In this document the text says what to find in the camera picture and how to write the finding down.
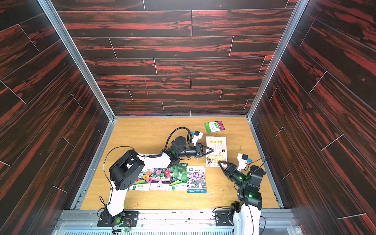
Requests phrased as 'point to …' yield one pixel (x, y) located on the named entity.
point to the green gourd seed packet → (178, 177)
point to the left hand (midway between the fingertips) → (213, 152)
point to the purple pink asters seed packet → (161, 179)
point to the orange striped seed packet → (219, 145)
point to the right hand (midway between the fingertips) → (222, 162)
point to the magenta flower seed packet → (215, 126)
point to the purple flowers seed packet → (196, 179)
